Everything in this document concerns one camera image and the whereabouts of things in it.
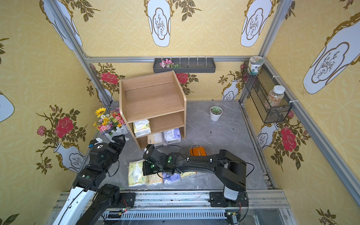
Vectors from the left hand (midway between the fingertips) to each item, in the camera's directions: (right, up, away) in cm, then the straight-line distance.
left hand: (117, 140), depth 76 cm
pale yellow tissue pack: (+12, -18, -4) cm, 21 cm away
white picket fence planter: (-5, +3, +21) cm, 22 cm away
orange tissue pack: (+45, -8, +8) cm, 46 cm away
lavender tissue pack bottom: (+29, 0, +14) cm, 32 cm away
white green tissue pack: (+13, +7, +2) cm, 14 cm away
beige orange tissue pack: (+20, -21, 0) cm, 29 cm away
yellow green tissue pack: (+38, -19, +2) cm, 42 cm away
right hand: (+14, -13, 0) cm, 19 cm away
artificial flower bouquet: (-11, +9, +12) cm, 18 cm away
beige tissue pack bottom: (+18, -1, +14) cm, 23 cm away
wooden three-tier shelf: (+20, +17, -1) cm, 27 cm away
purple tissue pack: (+28, -22, +2) cm, 35 cm away
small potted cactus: (+60, +16, +27) cm, 68 cm away
